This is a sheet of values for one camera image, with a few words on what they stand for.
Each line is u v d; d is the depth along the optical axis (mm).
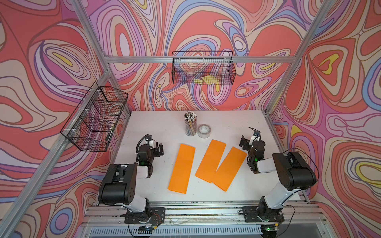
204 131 1074
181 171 881
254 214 729
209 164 913
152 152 786
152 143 822
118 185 459
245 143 857
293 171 479
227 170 885
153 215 729
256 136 790
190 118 922
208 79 908
